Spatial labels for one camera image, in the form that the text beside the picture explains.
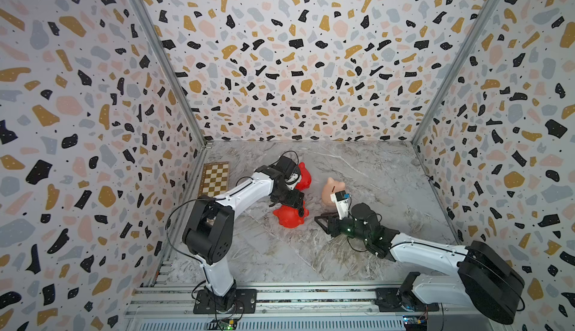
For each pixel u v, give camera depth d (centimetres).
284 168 73
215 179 103
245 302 74
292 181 80
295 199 80
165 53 87
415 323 71
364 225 62
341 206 75
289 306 74
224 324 70
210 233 47
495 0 75
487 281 42
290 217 85
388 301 73
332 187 92
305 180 98
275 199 78
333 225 72
